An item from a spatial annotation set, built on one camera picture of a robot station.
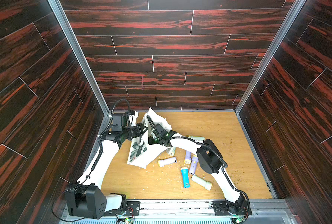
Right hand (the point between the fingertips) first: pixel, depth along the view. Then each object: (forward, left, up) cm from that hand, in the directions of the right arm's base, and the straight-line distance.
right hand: (147, 144), depth 95 cm
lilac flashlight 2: (-10, -27, -1) cm, 29 cm away
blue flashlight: (-20, -25, -3) cm, 32 cm away
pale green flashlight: (-10, -16, +10) cm, 21 cm away
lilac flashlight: (-12, -11, -2) cm, 16 cm away
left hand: (-1, -3, +20) cm, 21 cm away
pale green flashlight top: (+9, -35, -3) cm, 36 cm away
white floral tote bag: (-13, +1, +13) cm, 18 cm away
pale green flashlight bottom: (-25, -38, -2) cm, 45 cm away
